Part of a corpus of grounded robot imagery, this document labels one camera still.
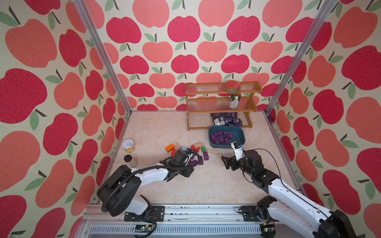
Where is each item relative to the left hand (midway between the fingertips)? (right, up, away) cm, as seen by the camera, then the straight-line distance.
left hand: (190, 170), depth 88 cm
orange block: (-14, +12, +10) cm, 21 cm away
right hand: (+23, +9, -5) cm, 25 cm away
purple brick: (+7, +4, +5) cm, 10 cm away
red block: (+2, +12, +10) cm, 15 cm away
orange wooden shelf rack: (+15, +44, +34) cm, 57 cm away
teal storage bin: (+34, +21, +16) cm, 44 cm away
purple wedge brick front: (+17, +18, +15) cm, 29 cm away
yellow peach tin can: (-40, +14, +7) cm, 43 cm away
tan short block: (+5, +14, +11) cm, 18 cm away
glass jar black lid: (-34, +5, -4) cm, 35 cm away
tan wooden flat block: (+15, +9, +10) cm, 21 cm away
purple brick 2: (+29, +19, +16) cm, 38 cm away
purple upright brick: (+10, +7, +7) cm, 15 cm away
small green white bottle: (+29, +44, +7) cm, 53 cm away
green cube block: (+9, +11, +10) cm, 18 cm away
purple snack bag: (+29, +31, +17) cm, 46 cm away
